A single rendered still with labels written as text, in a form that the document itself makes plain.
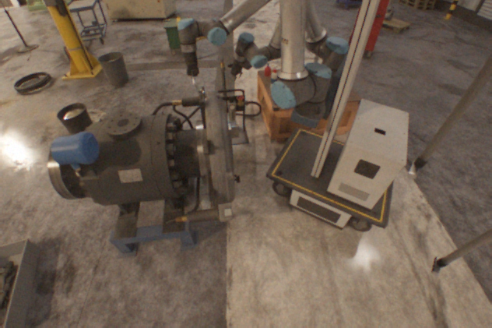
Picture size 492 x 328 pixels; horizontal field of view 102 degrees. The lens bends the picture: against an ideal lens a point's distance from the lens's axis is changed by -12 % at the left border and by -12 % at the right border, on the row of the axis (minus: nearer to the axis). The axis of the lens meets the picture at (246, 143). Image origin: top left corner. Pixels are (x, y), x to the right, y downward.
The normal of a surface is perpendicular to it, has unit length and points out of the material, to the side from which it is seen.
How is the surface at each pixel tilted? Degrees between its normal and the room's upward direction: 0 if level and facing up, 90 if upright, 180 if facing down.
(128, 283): 0
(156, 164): 51
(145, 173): 61
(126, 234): 0
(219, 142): 39
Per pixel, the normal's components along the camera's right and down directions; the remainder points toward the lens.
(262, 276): 0.00, -0.72
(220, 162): 0.15, 0.15
